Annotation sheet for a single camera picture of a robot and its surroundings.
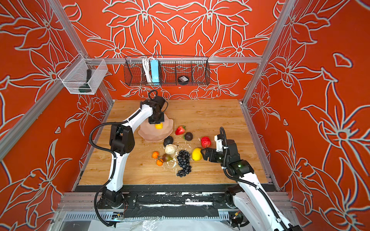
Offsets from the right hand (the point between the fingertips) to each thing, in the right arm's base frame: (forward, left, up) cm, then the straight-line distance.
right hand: (206, 150), depth 78 cm
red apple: (+9, -1, -7) cm, 11 cm away
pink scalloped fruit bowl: (+17, +37, -10) cm, 42 cm away
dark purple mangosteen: (+14, +10, -7) cm, 18 cm away
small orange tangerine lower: (-4, +28, -11) cm, 30 cm away
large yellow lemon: (+1, +5, -8) cm, 10 cm away
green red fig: (-1, +23, -9) cm, 25 cm away
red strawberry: (+19, +16, -8) cm, 26 cm away
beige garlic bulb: (+4, +21, -7) cm, 22 cm away
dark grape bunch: (-3, +13, -8) cm, 15 cm away
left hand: (+25, +30, -6) cm, 40 cm away
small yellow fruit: (+22, +31, -8) cm, 39 cm away
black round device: (+43, +14, +16) cm, 48 cm away
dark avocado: (+11, +23, -8) cm, 27 cm away
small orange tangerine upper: (+1, +31, -10) cm, 32 cm away
